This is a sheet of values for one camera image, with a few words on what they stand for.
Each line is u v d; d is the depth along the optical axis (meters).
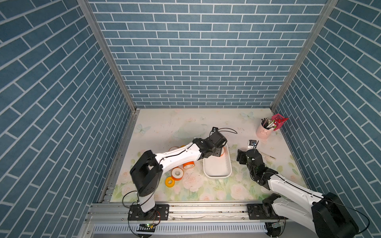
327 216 0.41
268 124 0.98
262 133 0.97
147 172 0.45
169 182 0.83
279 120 0.99
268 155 0.94
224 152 0.94
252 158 0.64
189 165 0.86
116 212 0.75
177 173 0.86
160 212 0.73
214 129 0.75
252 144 0.75
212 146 0.63
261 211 0.74
